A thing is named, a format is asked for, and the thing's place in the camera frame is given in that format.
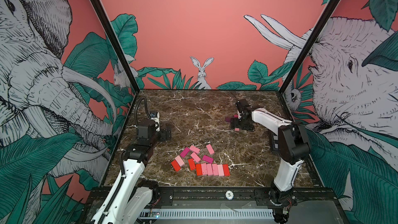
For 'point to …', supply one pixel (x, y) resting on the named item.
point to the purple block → (228, 119)
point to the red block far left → (175, 165)
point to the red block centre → (192, 165)
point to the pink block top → (194, 149)
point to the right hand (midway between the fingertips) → (237, 124)
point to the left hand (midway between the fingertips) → (162, 124)
